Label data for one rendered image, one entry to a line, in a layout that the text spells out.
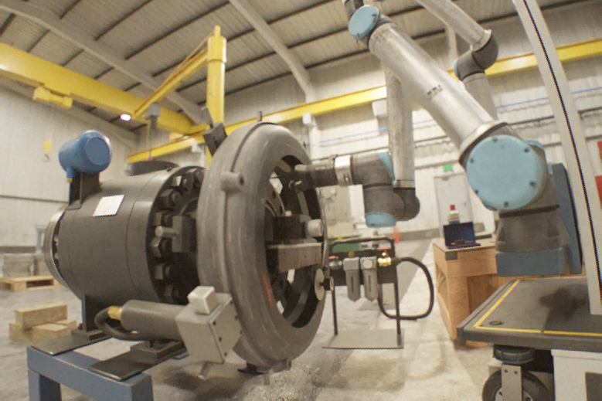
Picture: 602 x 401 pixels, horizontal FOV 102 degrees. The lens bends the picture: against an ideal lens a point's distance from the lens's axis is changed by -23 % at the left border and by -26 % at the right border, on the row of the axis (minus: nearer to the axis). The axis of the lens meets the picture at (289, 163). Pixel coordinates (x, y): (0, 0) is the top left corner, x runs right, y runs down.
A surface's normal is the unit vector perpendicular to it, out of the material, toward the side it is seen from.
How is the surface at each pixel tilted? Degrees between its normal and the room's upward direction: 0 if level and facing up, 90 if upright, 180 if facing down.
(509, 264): 90
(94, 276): 110
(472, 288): 90
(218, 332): 90
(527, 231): 70
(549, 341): 90
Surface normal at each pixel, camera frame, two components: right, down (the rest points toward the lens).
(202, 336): -0.31, 0.20
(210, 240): -0.35, -0.25
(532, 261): -0.76, -0.09
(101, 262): -0.34, -0.01
